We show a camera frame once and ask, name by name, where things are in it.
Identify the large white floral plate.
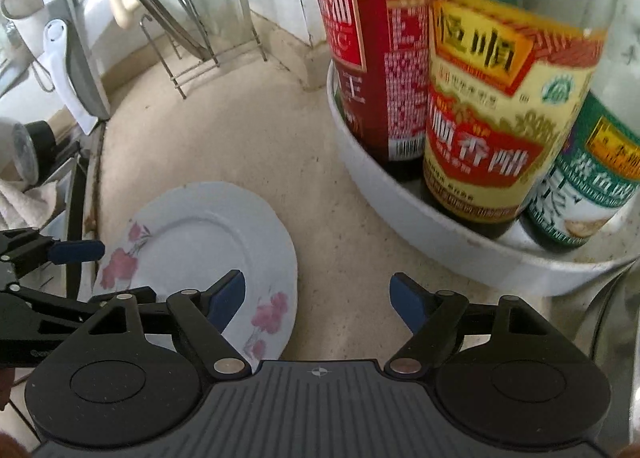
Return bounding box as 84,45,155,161
78,181,297,366

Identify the beige dish cloth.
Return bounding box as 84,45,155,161
0,181,58,230

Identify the white round condiment tray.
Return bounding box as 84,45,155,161
326,64,639,296

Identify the green white label bottle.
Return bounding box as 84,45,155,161
523,94,639,252

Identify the cream knob lid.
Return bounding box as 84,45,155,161
108,0,141,30

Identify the yellow label vinegar bottle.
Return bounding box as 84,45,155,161
423,0,616,239

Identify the red label soy sauce bottle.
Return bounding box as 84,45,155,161
318,0,428,181

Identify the metal wire lid rack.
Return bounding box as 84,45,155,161
138,11,269,100

